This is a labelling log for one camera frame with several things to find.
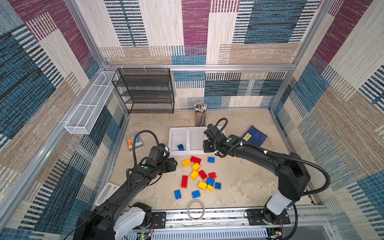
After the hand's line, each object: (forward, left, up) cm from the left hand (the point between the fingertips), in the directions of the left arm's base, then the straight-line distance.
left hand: (174, 161), depth 83 cm
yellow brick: (+3, -7, -8) cm, 11 cm away
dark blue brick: (+12, -3, -5) cm, 13 cm away
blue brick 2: (-11, -24, -8) cm, 27 cm away
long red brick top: (+4, -12, -7) cm, 15 cm away
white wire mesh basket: (+23, +57, +8) cm, 62 cm away
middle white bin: (+18, -12, -5) cm, 23 cm away
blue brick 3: (-14, -2, -10) cm, 17 cm away
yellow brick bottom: (-11, -15, -7) cm, 20 cm away
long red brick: (-9, -5, -9) cm, 14 cm away
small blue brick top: (+5, -22, -9) cm, 24 cm away
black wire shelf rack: (+53, +24, +7) cm, 58 cm away
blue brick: (-8, -20, -9) cm, 23 cm away
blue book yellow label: (+23, -54, -9) cm, 59 cm away
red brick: (-4, -16, -9) cm, 19 cm away
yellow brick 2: (0, -12, -8) cm, 15 cm away
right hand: (+8, -18, +3) cm, 20 cm away
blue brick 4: (-14, -12, -9) cm, 21 cm away
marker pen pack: (+18, +26, -9) cm, 33 cm away
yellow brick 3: (-5, -11, -7) cm, 14 cm away
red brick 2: (-5, -22, -9) cm, 24 cm away
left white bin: (+24, 0, -9) cm, 25 cm away
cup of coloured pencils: (+31, -16, +9) cm, 36 cm away
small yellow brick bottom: (-12, -20, -9) cm, 25 cm away
